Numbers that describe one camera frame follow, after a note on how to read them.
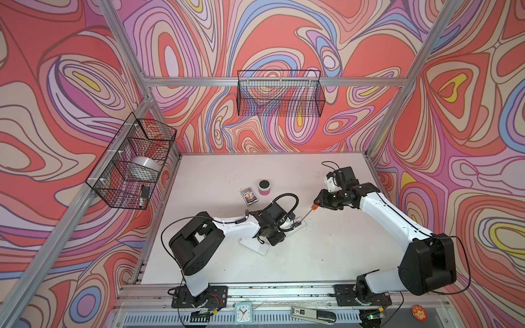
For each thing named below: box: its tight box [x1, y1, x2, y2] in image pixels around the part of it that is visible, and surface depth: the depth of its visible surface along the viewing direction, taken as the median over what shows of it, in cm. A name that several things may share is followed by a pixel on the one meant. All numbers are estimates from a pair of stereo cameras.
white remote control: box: [287, 220, 308, 231], surface depth 92 cm
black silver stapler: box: [290, 306, 338, 326], surface depth 69 cm
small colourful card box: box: [239, 186, 259, 207], surface depth 101 cm
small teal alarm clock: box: [234, 301, 253, 325], surface depth 70 cm
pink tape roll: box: [257, 179, 271, 197], surface depth 101 cm
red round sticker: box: [411, 304, 429, 323], surface depth 72 cm
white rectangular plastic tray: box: [238, 237, 271, 257], surface depth 86 cm
